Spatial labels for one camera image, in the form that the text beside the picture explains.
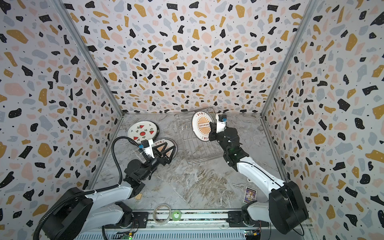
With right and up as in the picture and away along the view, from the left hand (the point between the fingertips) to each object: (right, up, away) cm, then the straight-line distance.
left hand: (170, 144), depth 73 cm
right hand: (+19, +12, +4) cm, 23 cm away
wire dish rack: (+12, -8, +27) cm, 31 cm away
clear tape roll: (-9, -37, +2) cm, 38 cm away
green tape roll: (+2, -36, +3) cm, 37 cm away
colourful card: (+42, -29, +8) cm, 51 cm away
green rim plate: (-2, -4, +26) cm, 27 cm away
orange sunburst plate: (+15, +10, +11) cm, 21 cm away
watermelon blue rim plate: (-27, +6, +34) cm, 43 cm away
